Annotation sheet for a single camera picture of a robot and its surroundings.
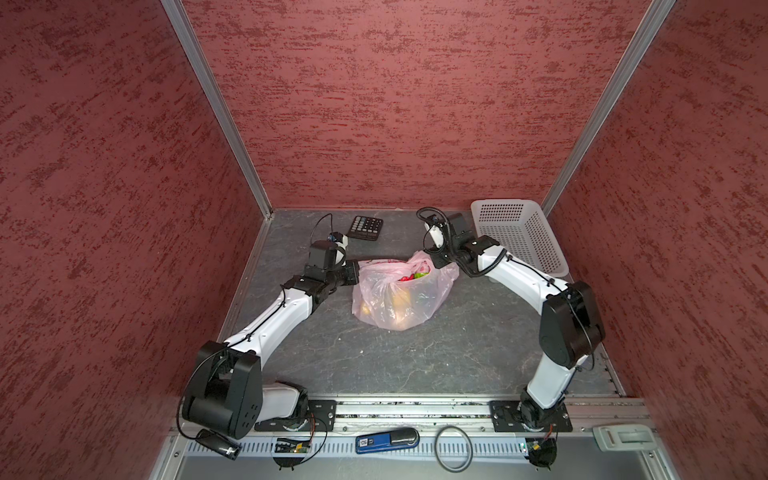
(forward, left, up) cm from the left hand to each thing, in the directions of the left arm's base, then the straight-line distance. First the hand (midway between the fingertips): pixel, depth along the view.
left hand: (358, 271), depth 87 cm
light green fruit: (+3, -19, -6) cm, 20 cm away
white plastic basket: (+31, -60, -12) cm, 69 cm away
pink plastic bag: (-3, -6, +2) cm, 7 cm away
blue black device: (-41, -12, -8) cm, 43 cm away
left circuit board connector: (-43, +15, -17) cm, 48 cm away
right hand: (+7, -24, 0) cm, 25 cm away
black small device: (-42, +30, -11) cm, 52 cm away
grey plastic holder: (-39, -67, -11) cm, 79 cm away
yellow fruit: (-7, -13, -7) cm, 16 cm away
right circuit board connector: (-42, -47, -14) cm, 65 cm away
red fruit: (-1, -14, -1) cm, 14 cm away
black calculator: (+27, 0, -11) cm, 30 cm away
